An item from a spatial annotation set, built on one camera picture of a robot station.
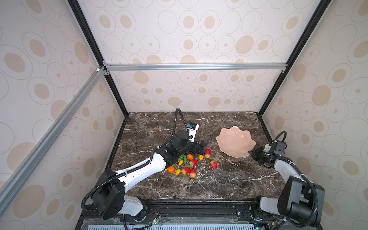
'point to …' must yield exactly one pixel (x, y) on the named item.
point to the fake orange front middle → (171, 169)
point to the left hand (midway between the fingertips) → (206, 137)
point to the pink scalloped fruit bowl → (235, 142)
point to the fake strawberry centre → (193, 163)
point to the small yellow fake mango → (201, 157)
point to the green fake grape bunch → (183, 157)
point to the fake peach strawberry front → (193, 173)
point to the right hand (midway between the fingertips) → (250, 149)
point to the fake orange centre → (189, 156)
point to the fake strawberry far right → (213, 164)
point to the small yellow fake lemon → (178, 172)
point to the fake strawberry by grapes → (208, 154)
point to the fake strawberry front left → (185, 170)
